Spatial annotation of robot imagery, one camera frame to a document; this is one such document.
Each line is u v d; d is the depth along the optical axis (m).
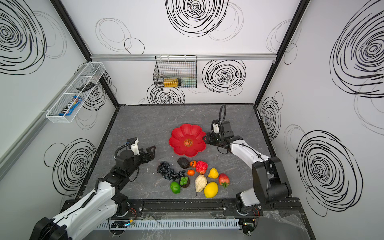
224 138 0.69
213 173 0.81
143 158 0.73
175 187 0.77
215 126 0.81
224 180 0.79
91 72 0.91
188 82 0.87
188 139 0.99
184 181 0.77
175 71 0.99
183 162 0.85
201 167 0.82
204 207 0.76
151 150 0.76
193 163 0.87
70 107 0.67
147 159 0.74
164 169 0.82
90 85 0.81
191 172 0.83
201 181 0.77
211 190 0.77
